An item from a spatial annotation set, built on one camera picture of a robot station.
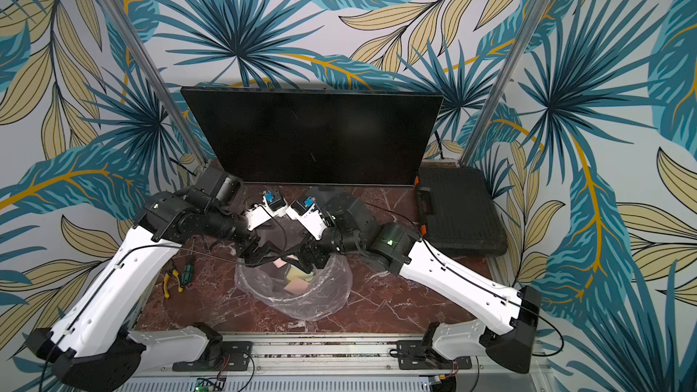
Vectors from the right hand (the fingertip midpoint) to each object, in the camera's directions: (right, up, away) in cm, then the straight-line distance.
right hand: (290, 243), depth 62 cm
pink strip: (-2, -4, -3) cm, 5 cm away
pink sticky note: (-1, -14, +11) cm, 18 cm away
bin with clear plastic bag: (+6, -11, -1) cm, 13 cm away
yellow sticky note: (-3, -12, +17) cm, 21 cm away
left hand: (-4, -1, +2) cm, 5 cm away
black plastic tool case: (+51, +4, +34) cm, 61 cm away
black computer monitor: (+3, +30, +31) cm, 44 cm away
